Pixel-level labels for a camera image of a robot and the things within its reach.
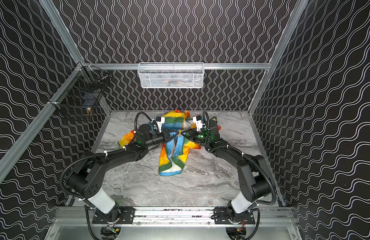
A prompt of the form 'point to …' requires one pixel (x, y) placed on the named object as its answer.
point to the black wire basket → (84, 89)
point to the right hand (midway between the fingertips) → (182, 133)
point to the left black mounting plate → (127, 216)
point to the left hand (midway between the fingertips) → (184, 134)
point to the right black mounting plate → (221, 216)
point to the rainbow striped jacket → (176, 147)
